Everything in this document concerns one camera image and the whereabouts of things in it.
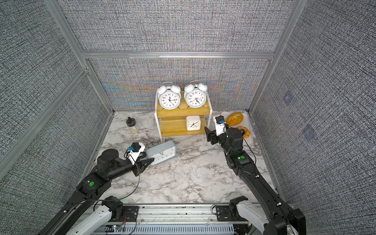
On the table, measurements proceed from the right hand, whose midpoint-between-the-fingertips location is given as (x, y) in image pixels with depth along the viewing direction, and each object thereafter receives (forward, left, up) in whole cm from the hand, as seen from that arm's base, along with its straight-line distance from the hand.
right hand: (213, 121), depth 74 cm
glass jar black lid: (+15, +51, -20) cm, 57 cm away
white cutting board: (+23, -31, -30) cm, 49 cm away
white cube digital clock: (+6, +9, -9) cm, 15 cm away
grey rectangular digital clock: (-14, +25, -6) cm, 30 cm away
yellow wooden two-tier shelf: (+8, +22, -11) cm, 26 cm away
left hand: (-16, +30, -6) cm, 34 cm away
